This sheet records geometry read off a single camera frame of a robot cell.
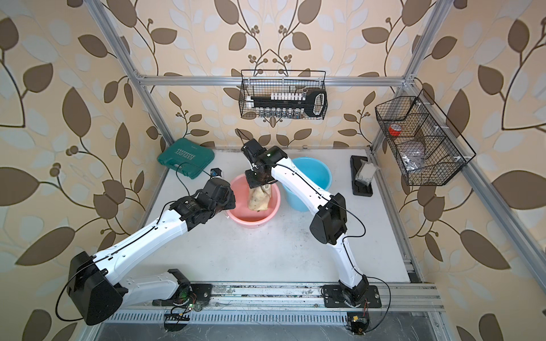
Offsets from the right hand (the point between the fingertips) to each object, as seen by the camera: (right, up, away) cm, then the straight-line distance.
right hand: (255, 181), depth 86 cm
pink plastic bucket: (-6, -15, +3) cm, 16 cm away
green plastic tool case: (-40, +12, +26) cm, 49 cm away
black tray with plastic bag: (+48, -5, +16) cm, 51 cm away
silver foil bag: (+54, +6, -15) cm, 56 cm away
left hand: (-10, -4, -5) cm, 12 cm away
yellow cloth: (+2, -6, -3) cm, 7 cm away
